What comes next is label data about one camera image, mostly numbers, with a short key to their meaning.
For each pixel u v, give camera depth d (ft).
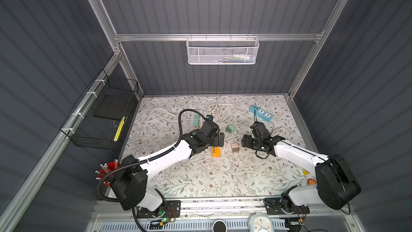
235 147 3.06
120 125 2.31
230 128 3.26
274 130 3.24
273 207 2.41
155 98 3.81
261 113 3.54
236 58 3.02
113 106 2.47
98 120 2.37
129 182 1.36
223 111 3.67
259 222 2.24
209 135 2.08
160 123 3.47
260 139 2.27
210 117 2.42
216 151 2.93
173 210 2.37
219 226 2.15
